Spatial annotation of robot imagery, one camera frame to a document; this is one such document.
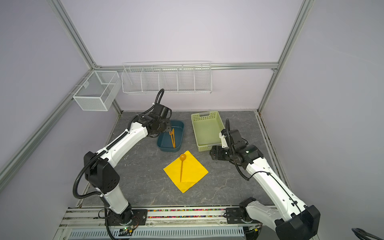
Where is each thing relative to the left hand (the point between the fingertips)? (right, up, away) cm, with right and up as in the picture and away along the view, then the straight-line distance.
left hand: (168, 128), depth 85 cm
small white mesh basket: (-52, +25, +19) cm, 61 cm away
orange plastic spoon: (+7, -19, +9) cm, 22 cm away
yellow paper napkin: (+14, -26, +5) cm, 30 cm away
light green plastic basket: (+24, +2, +24) cm, 33 cm away
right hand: (+26, -13, -9) cm, 31 cm away
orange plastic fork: (-2, -4, +20) cm, 21 cm away
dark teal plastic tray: (-6, -9, +17) cm, 20 cm away
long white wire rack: (+1, +34, +14) cm, 37 cm away
